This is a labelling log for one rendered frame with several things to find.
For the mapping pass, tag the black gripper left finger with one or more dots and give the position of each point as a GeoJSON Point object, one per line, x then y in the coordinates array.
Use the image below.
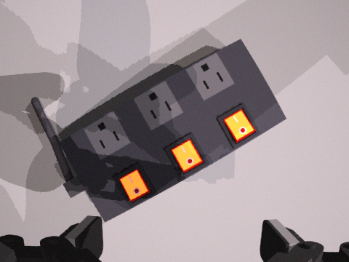
{"type": "Point", "coordinates": [86, 236]}

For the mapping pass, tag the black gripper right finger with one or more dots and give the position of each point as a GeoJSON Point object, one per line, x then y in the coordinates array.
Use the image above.
{"type": "Point", "coordinates": [277, 241]}

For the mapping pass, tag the dark grey power strip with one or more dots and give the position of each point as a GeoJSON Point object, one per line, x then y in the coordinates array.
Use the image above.
{"type": "Point", "coordinates": [167, 133]}

